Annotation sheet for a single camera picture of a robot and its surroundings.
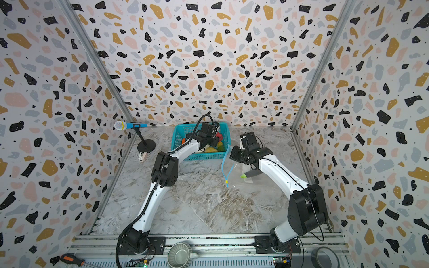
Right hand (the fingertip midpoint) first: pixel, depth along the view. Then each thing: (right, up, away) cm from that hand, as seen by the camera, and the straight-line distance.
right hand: (228, 151), depth 84 cm
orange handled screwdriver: (-66, -44, -15) cm, 80 cm away
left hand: (-7, +10, +25) cm, 28 cm away
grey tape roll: (+42, -46, -11) cm, 64 cm away
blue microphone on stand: (-53, +2, +25) cm, 58 cm away
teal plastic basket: (-32, +7, +27) cm, 43 cm away
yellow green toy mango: (-4, +1, +21) cm, 22 cm away
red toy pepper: (-5, +9, +28) cm, 30 cm away
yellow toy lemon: (-10, 0, +19) cm, 21 cm away
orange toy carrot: (-29, +6, +29) cm, 41 cm away
